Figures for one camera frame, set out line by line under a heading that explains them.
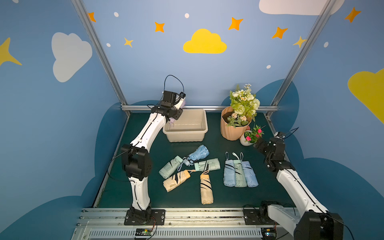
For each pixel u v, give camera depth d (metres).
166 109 0.64
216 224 0.74
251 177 0.86
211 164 0.91
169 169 0.88
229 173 0.86
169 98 0.68
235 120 0.93
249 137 0.91
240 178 0.84
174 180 0.84
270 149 0.64
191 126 1.14
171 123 0.91
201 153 0.93
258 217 0.73
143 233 0.72
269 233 0.73
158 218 0.74
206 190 0.80
